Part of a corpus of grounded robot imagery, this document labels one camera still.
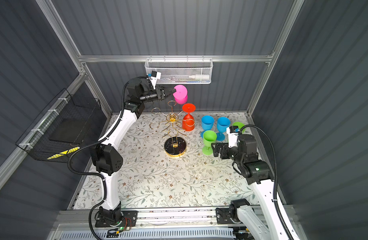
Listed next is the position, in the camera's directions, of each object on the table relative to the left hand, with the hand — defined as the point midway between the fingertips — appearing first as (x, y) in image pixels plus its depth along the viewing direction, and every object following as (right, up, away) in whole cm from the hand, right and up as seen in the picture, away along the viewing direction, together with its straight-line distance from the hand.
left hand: (176, 90), depth 74 cm
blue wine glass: (+18, -17, +20) cm, 32 cm away
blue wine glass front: (+28, -17, +18) cm, 38 cm away
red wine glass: (+6, -16, +13) cm, 21 cm away
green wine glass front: (+44, -17, +34) cm, 59 cm away
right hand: (+23, -27, -2) cm, 36 cm away
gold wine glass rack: (-3, -31, +25) cm, 40 cm away
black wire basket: (-58, -20, +1) cm, 62 cm away
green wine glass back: (+19, -25, +17) cm, 36 cm away
